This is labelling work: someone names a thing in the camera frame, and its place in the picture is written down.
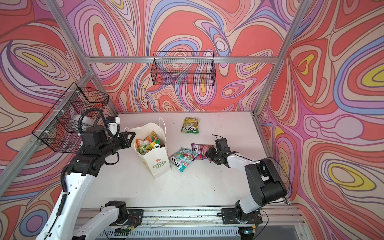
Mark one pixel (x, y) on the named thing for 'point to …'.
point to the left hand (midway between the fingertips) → (136, 132)
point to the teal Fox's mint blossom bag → (181, 158)
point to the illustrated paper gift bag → (156, 160)
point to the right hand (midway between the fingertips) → (209, 157)
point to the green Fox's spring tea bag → (142, 149)
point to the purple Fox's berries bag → (201, 149)
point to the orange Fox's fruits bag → (141, 144)
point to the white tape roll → (86, 122)
